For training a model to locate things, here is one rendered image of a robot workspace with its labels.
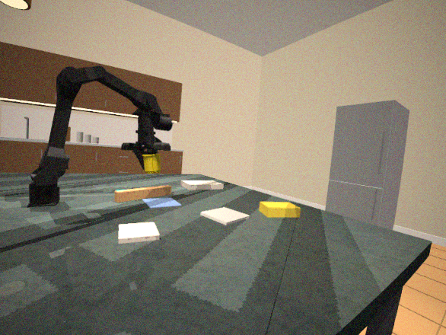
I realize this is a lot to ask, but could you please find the yellow rectangular block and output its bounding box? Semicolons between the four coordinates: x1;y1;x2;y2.
260;202;301;218

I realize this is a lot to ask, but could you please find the tan rectangular bar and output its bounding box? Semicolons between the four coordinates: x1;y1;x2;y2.
114;185;171;203

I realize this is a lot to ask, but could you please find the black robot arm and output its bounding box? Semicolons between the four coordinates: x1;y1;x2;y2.
27;65;173;207

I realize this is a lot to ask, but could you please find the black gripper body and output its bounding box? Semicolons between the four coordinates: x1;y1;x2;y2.
122;127;170;152

